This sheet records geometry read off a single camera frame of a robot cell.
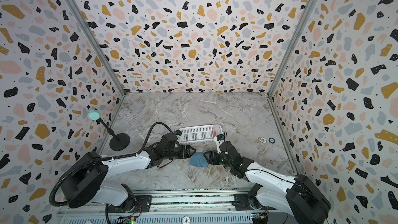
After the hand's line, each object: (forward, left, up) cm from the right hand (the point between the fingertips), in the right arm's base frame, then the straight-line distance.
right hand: (206, 152), depth 82 cm
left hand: (+2, +7, -1) cm, 7 cm away
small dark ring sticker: (+13, -40, -10) cm, 44 cm away
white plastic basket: (+17, +6, -10) cm, 20 cm away
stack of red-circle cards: (+16, -4, -7) cm, 18 cm away
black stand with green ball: (+9, +53, -7) cm, 54 cm away
